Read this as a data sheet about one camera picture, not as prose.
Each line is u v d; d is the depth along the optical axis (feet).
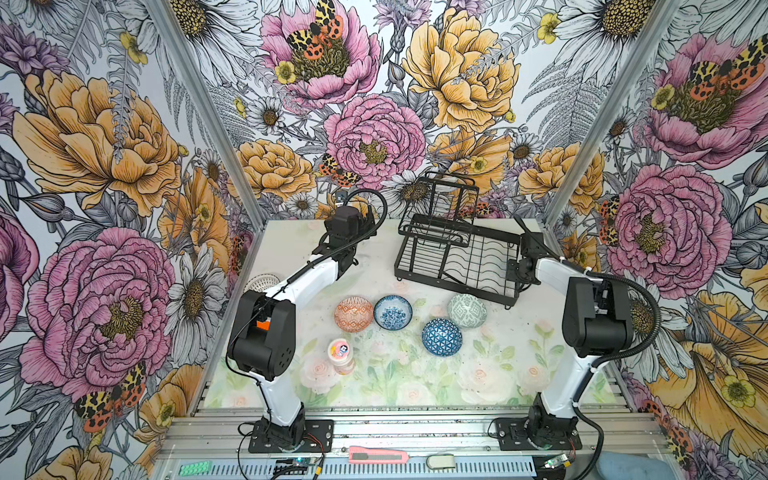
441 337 2.94
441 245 2.93
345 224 2.22
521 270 2.67
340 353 2.55
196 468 2.26
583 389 1.89
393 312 3.11
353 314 3.09
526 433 2.42
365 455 2.35
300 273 1.87
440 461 2.26
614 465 2.25
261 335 1.59
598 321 1.73
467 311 3.16
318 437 2.41
